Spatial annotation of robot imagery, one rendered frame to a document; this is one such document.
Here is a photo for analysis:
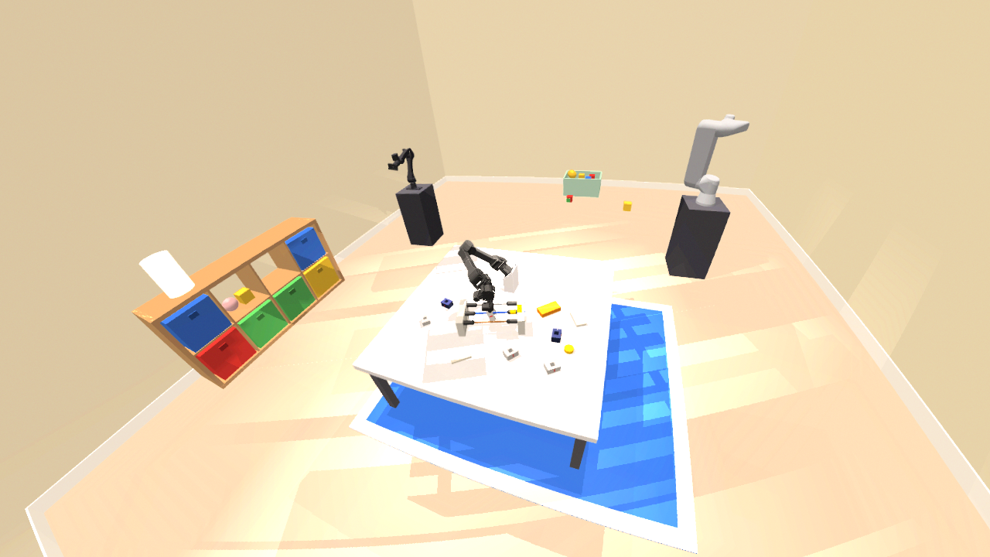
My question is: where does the yellow rectangular block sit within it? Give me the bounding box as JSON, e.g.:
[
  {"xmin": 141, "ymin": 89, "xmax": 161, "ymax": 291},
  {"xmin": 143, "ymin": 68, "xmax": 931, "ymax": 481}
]
[{"xmin": 537, "ymin": 301, "xmax": 561, "ymax": 318}]

